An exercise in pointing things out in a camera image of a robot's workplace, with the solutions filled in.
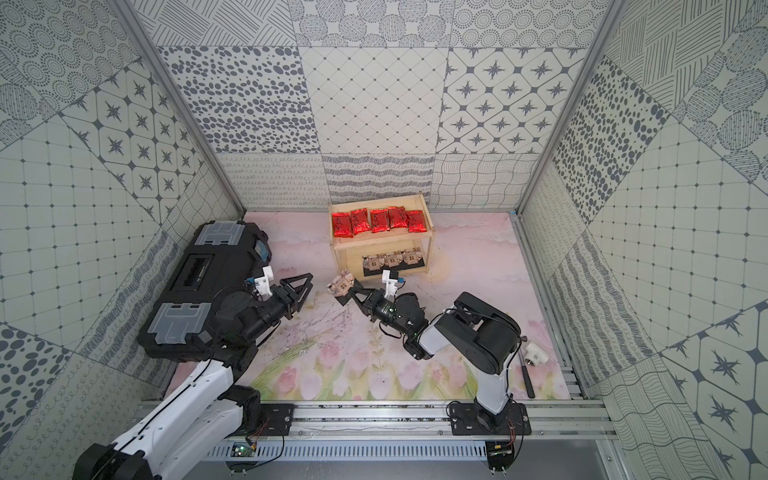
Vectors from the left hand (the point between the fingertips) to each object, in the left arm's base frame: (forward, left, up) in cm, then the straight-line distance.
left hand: (309, 275), depth 75 cm
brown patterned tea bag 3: (+21, -20, -21) cm, 36 cm away
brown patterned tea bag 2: (+19, -13, -21) cm, 31 cm away
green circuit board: (-34, +15, -25) cm, 45 cm away
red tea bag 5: (+18, -6, 0) cm, 19 cm away
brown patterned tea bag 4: (+22, -27, -21) cm, 40 cm away
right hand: (+1, -9, -9) cm, 13 cm away
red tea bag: (+19, -28, 0) cm, 34 cm away
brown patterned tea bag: (+3, -6, -9) cm, 11 cm away
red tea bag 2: (+21, -22, 0) cm, 31 cm away
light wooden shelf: (+23, -4, -20) cm, 31 cm away
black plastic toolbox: (+10, +29, -6) cm, 32 cm away
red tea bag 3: (+20, -16, -1) cm, 26 cm away
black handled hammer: (-18, -58, -24) cm, 65 cm away
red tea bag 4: (+19, -11, +1) cm, 22 cm away
